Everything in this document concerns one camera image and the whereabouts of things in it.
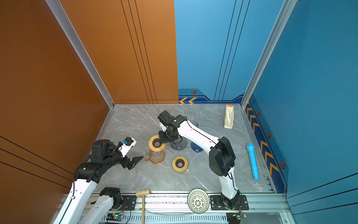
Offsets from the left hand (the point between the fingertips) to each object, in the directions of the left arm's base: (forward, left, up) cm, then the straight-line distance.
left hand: (136, 149), depth 75 cm
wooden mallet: (-18, -4, -16) cm, 24 cm away
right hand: (+7, -12, -4) cm, 15 cm away
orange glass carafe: (+4, -8, -18) cm, 20 cm away
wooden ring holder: (-1, -24, -17) cm, 29 cm away
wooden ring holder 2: (+3, -8, -3) cm, 9 cm away
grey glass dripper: (0, -24, +6) cm, 25 cm away
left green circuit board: (-29, +9, -19) cm, 35 cm away
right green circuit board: (-27, -55, -16) cm, 64 cm away
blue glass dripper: (+7, -34, -10) cm, 36 cm away
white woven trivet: (-21, -34, -16) cm, 43 cm away
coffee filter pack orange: (+32, -59, -9) cm, 68 cm away
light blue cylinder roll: (+9, -71, -14) cm, 72 cm away
